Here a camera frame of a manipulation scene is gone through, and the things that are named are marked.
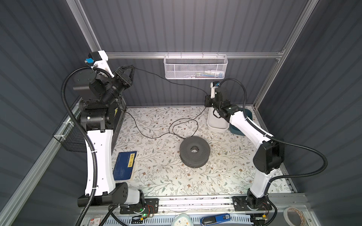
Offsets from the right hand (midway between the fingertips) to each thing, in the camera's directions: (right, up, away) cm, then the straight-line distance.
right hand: (207, 96), depth 85 cm
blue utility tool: (-3, -61, -20) cm, 65 cm away
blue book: (-52, -42, +1) cm, 67 cm away
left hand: (-32, +6, -34) cm, 47 cm away
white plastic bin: (+9, -18, +17) cm, 26 cm away
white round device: (-15, -63, -18) cm, 67 cm away
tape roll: (+42, -64, -15) cm, 78 cm away
